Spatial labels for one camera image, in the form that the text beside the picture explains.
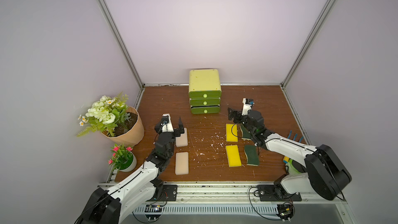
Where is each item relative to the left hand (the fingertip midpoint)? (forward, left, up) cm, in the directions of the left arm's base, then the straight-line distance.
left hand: (173, 117), depth 80 cm
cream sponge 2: (-18, -5, -17) cm, 25 cm away
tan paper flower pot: (-7, +21, -1) cm, 22 cm away
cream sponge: (-4, -3, -18) cm, 19 cm away
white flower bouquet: (-7, +26, +13) cm, 31 cm away
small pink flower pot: (-18, +25, -11) cm, 33 cm away
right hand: (+8, -34, +1) cm, 35 cm away
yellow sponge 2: (-13, -33, -18) cm, 40 cm away
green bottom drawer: (+15, -17, -14) cm, 27 cm away
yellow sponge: (-3, -32, -17) cm, 36 cm away
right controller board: (-38, -55, -20) cm, 69 cm away
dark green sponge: (-12, -43, -15) cm, 47 cm away
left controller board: (-39, +7, -22) cm, 45 cm away
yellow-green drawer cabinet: (+16, -17, +3) cm, 24 cm away
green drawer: (+16, -17, -6) cm, 24 cm away
